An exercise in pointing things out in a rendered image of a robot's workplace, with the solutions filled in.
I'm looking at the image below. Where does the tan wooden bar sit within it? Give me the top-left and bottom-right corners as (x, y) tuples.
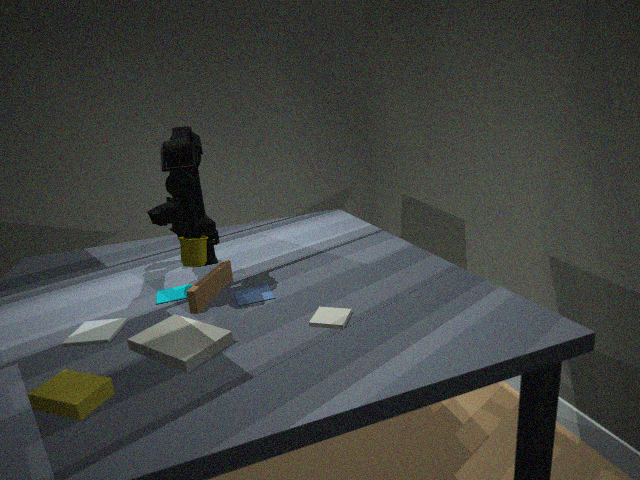
(186, 260), (233, 314)

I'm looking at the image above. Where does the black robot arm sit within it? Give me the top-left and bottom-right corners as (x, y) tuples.
(148, 126), (220, 266)

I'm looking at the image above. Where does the pale grey flat rectangular pad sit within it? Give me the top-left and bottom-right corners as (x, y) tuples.
(127, 314), (233, 373)

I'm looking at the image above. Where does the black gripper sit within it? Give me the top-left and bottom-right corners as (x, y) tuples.
(164, 193), (216, 239)

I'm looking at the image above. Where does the yellow flat block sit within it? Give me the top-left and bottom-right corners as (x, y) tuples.
(27, 369), (116, 421)

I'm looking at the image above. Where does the olive-yellow cup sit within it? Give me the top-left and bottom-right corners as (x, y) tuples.
(178, 236), (208, 267)

